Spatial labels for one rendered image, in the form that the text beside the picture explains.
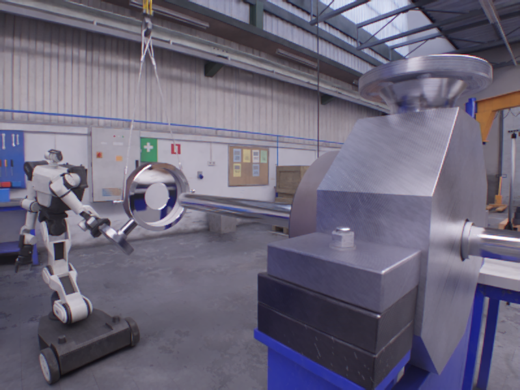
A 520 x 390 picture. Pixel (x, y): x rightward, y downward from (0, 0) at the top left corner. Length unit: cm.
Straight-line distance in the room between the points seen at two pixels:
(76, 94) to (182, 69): 206
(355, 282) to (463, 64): 42
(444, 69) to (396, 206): 26
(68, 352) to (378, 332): 194
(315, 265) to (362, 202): 14
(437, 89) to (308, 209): 34
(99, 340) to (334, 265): 194
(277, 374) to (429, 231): 32
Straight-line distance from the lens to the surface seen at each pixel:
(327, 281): 38
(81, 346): 216
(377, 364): 39
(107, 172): 521
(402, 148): 52
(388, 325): 39
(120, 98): 577
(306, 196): 63
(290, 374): 50
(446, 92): 66
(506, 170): 1392
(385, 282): 35
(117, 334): 224
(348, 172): 52
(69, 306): 233
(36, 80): 561
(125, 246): 153
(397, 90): 65
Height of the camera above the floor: 121
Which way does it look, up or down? 4 degrees down
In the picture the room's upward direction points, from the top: straight up
